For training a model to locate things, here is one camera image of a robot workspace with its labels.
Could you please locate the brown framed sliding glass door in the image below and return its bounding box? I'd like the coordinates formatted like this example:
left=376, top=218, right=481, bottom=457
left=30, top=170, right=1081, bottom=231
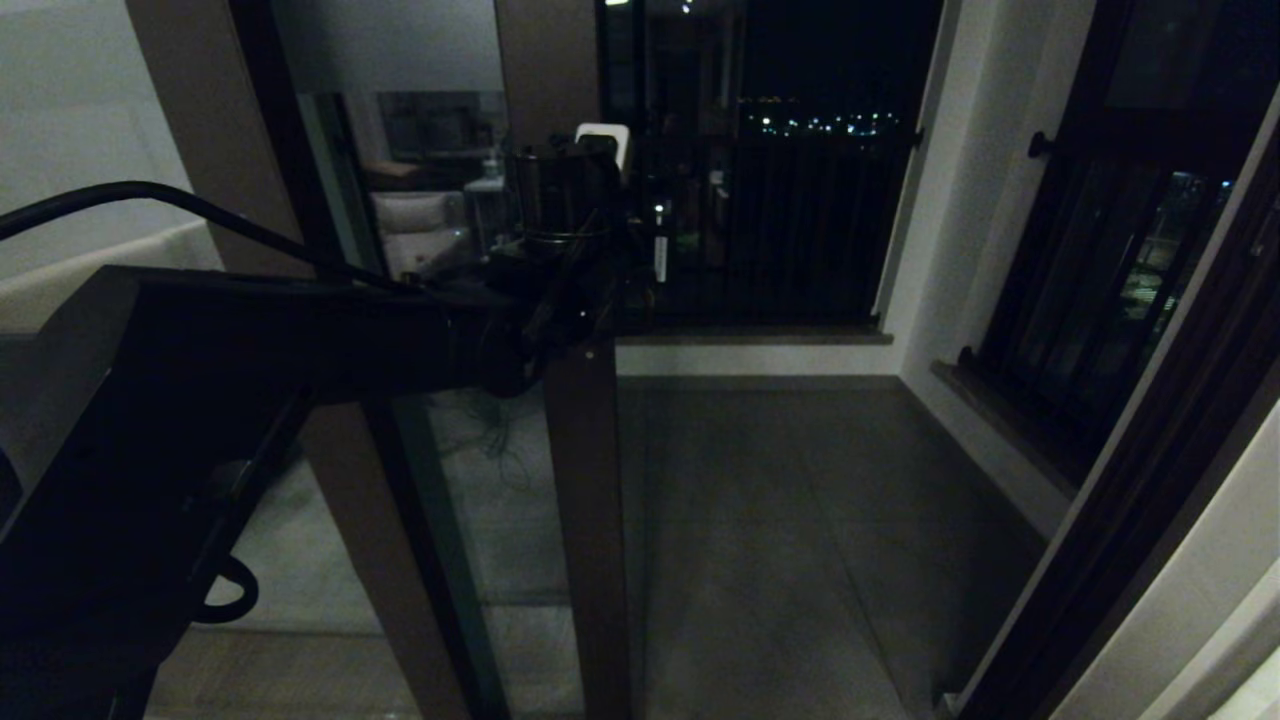
left=270, top=0, right=633, bottom=720

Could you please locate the silver cylinder of left wrist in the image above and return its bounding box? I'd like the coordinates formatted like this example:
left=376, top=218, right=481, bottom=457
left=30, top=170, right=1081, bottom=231
left=510, top=145, right=626, bottom=251

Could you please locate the black metal balcony railing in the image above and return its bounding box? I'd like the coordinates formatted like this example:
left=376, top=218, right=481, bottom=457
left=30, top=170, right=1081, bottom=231
left=620, top=95, right=916, bottom=329

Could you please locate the short stone window sill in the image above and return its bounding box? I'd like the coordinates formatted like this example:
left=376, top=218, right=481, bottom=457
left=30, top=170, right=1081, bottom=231
left=933, top=362, right=1086, bottom=501

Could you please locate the brown framed fixed glass panel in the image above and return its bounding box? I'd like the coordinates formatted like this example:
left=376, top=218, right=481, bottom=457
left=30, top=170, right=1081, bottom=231
left=0, top=0, right=471, bottom=720

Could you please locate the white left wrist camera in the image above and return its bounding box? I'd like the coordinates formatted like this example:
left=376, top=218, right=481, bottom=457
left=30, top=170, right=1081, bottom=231
left=575, top=122, right=633, bottom=176

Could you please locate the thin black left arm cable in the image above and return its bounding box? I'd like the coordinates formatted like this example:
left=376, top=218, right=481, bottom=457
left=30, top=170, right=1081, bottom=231
left=0, top=180, right=421, bottom=296

